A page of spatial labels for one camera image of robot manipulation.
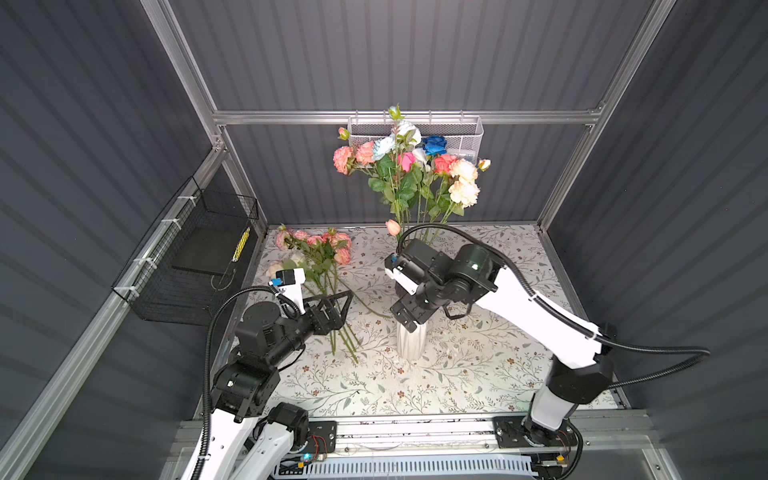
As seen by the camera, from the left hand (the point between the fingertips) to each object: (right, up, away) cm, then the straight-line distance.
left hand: (340, 295), depth 65 cm
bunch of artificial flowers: (-14, +8, +44) cm, 47 cm away
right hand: (+16, -3, +3) cm, 16 cm away
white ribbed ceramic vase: (+16, -15, +14) cm, 26 cm away
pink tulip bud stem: (+12, +16, +15) cm, 25 cm away
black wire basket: (-40, +5, +7) cm, 41 cm away
